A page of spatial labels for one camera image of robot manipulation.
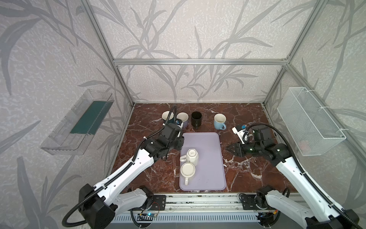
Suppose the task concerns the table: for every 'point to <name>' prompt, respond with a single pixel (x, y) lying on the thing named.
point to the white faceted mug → (192, 156)
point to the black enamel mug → (196, 119)
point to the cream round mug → (188, 170)
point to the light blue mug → (219, 121)
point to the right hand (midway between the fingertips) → (227, 146)
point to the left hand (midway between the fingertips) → (180, 138)
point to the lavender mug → (183, 116)
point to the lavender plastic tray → (209, 173)
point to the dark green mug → (165, 116)
